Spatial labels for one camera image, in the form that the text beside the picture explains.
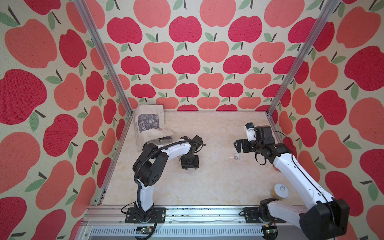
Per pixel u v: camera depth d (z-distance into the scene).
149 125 1.03
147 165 0.50
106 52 0.87
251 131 0.73
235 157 0.96
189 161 0.79
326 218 0.38
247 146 0.72
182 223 0.73
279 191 0.77
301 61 0.89
